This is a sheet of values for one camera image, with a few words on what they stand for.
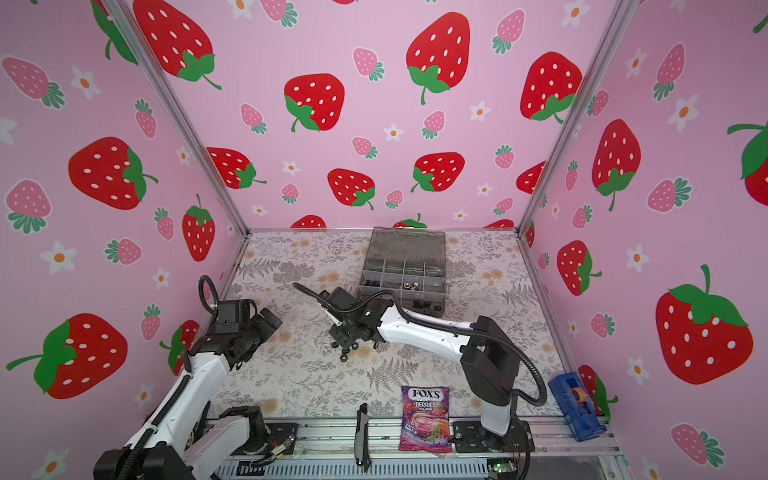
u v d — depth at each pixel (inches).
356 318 23.7
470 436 28.9
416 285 40.0
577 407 29.3
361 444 28.7
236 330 25.0
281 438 29.1
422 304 37.3
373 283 41.0
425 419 29.5
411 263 43.2
